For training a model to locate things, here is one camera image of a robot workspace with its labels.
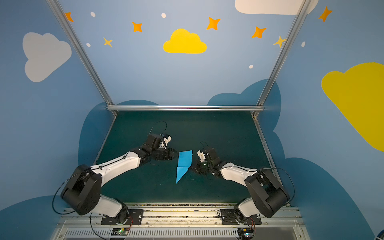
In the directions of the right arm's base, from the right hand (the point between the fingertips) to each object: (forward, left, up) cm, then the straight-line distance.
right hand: (188, 167), depth 85 cm
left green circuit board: (-32, +31, -7) cm, 45 cm away
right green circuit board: (-29, -30, -8) cm, 43 cm away
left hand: (+6, +7, +4) cm, 10 cm away
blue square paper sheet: (+7, +3, -4) cm, 9 cm away
